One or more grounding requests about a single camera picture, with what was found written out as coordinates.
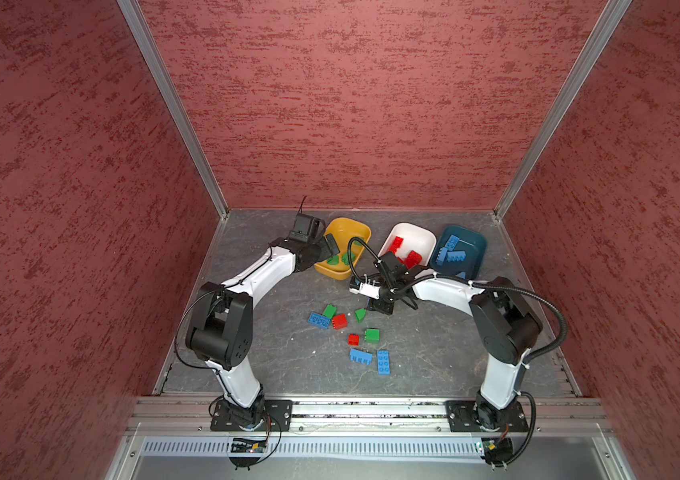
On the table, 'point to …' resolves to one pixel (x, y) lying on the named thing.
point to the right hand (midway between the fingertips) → (372, 304)
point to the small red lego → (353, 339)
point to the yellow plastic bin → (344, 229)
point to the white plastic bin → (416, 238)
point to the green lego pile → (329, 311)
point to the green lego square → (372, 335)
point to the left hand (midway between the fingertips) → (327, 256)
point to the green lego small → (360, 315)
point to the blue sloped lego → (461, 275)
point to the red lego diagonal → (397, 243)
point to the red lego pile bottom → (340, 322)
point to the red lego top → (413, 259)
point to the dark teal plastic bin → (459, 250)
